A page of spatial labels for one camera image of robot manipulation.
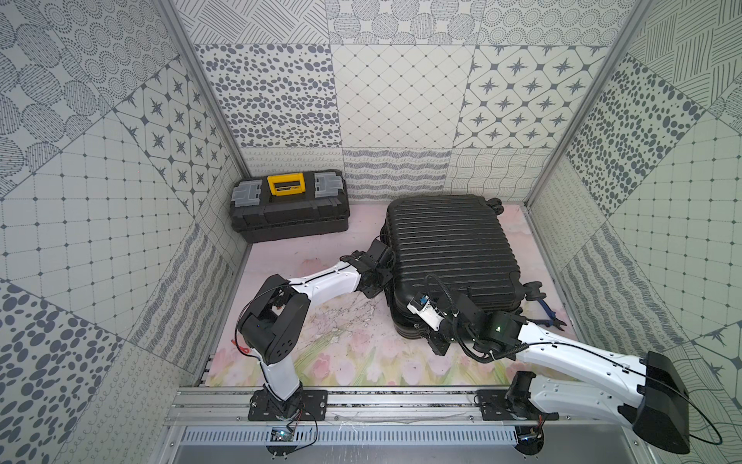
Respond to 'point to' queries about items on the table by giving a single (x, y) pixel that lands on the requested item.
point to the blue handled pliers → (554, 322)
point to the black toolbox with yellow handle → (287, 204)
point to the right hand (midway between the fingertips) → (420, 333)
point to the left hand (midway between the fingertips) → (403, 286)
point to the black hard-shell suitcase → (458, 240)
